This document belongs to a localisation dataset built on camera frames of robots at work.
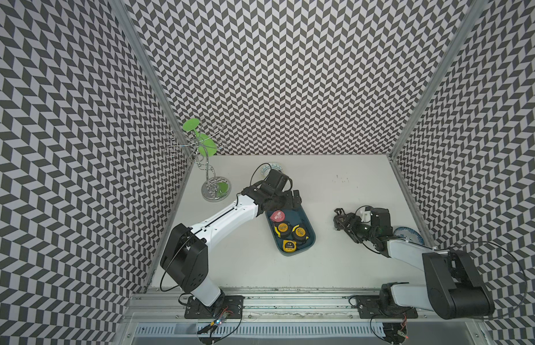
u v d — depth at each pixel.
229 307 0.71
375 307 0.72
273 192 0.63
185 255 0.43
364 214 0.84
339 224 0.84
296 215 0.94
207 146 0.89
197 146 0.88
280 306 0.74
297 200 0.75
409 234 0.87
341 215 0.96
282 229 0.88
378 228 0.70
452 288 0.43
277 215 0.94
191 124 0.87
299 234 0.87
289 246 0.85
